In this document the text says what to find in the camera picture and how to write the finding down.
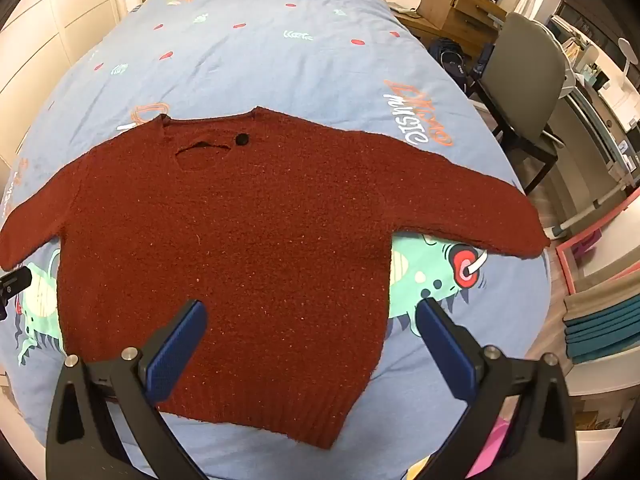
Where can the pink cloth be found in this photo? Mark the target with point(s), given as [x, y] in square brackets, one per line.
[487, 452]

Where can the white wardrobe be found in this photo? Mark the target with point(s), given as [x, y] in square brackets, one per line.
[65, 20]

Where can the dark red knit sweater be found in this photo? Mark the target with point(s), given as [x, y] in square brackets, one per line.
[260, 240]

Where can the pink frame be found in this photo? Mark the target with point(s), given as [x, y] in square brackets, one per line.
[567, 260]

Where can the white desk lamp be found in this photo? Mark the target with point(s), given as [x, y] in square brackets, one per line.
[629, 57]

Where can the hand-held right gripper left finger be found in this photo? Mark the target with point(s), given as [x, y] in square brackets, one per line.
[180, 340]

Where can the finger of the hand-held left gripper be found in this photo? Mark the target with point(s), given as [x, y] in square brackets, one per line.
[15, 280]

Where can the wooden desk cabinet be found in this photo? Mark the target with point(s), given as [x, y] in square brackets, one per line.
[450, 5]

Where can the blue printed bed sheet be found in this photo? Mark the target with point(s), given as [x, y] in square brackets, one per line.
[260, 60]

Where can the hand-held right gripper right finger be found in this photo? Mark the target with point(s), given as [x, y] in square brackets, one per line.
[445, 345]

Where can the white pipe rail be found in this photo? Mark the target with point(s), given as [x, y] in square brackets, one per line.
[595, 207]

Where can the stack of teal cloths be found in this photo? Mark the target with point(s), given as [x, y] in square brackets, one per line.
[605, 327]

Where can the grey chair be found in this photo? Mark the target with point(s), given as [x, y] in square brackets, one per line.
[525, 75]

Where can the dark backpack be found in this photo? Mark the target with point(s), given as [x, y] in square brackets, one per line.
[452, 62]

